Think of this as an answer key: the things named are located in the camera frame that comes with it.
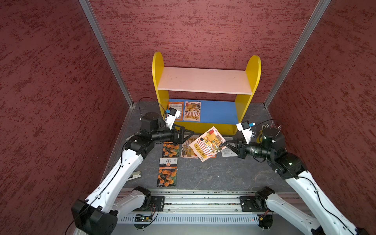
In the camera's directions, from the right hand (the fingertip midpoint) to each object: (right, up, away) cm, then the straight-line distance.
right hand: (224, 147), depth 64 cm
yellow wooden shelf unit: (+4, +14, +30) cm, 34 cm away
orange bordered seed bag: (-24, +21, +36) cm, 48 cm away
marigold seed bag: (-29, -20, +21) cm, 41 cm away
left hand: (-17, +6, +4) cm, 18 cm away
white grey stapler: (-47, -19, +17) cm, 54 cm away
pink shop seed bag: (-14, +18, +33) cm, 40 cm away
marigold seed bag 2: (-30, -8, +30) cm, 43 cm away
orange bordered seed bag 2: (0, -12, +27) cm, 30 cm away
